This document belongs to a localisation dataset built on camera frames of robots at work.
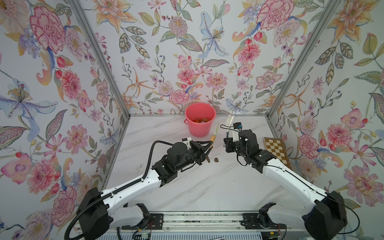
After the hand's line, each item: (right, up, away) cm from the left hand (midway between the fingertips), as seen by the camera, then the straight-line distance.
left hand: (217, 145), depth 64 cm
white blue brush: (+7, +10, +9) cm, 15 cm away
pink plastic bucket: (-5, +16, +43) cm, 46 cm away
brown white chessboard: (+45, -5, +35) cm, 58 cm away
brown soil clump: (+5, -13, +32) cm, 34 cm away
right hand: (+7, +3, +17) cm, 19 cm away
